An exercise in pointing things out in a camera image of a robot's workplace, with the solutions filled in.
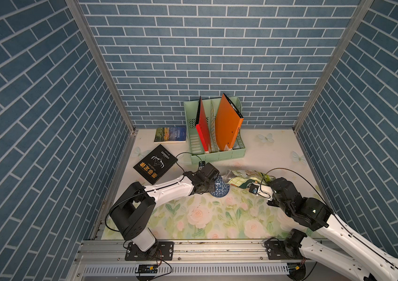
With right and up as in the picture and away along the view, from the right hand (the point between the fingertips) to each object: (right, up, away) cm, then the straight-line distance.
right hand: (272, 182), depth 75 cm
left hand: (-25, -5, +12) cm, 28 cm away
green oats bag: (-14, +3, -6) cm, 16 cm away
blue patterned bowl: (-21, -7, +16) cm, 27 cm away
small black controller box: (-54, -35, -3) cm, 64 cm away
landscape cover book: (-53, +22, +41) cm, 71 cm away
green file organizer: (-35, +11, +32) cm, 49 cm away
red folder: (-32, +28, +40) cm, 58 cm away
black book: (-57, +5, +24) cm, 62 cm away
